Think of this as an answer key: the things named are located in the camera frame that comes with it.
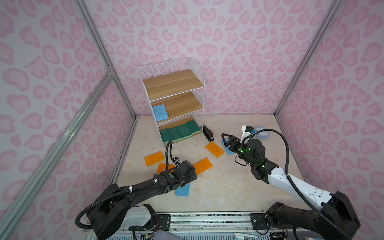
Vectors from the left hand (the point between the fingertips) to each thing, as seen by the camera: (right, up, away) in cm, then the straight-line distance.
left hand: (191, 173), depth 85 cm
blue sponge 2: (-18, +35, +1) cm, 39 cm away
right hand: (+17, +22, -9) cm, 30 cm away
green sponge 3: (-1, +26, +21) cm, 33 cm away
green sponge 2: (-6, +23, +22) cm, 32 cm away
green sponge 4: (-11, +22, +21) cm, 33 cm away
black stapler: (+11, +22, +18) cm, 31 cm away
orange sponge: (+7, +2, +9) cm, 12 cm away
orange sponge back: (+15, +12, +13) cm, 23 cm away
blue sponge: (-4, -9, -3) cm, 10 cm away
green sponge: (-18, +21, +19) cm, 34 cm away
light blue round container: (+48, +21, +18) cm, 55 cm away
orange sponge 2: (-26, +6, +14) cm, 30 cm away
